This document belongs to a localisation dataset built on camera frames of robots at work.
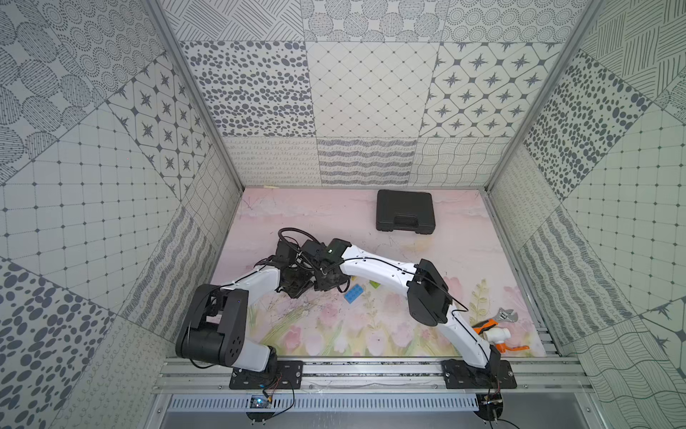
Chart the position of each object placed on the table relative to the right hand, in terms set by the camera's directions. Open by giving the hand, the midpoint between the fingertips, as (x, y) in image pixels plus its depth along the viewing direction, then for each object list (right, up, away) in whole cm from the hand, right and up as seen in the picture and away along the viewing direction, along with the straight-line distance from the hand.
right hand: (334, 282), depth 88 cm
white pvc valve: (+50, -13, -9) cm, 52 cm away
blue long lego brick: (+7, -4, 0) cm, 8 cm away
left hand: (-5, -1, +2) cm, 5 cm away
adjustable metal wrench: (+56, -10, -3) cm, 57 cm away
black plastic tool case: (+28, +25, +23) cm, 43 cm away
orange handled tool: (+51, -17, -10) cm, 54 cm away
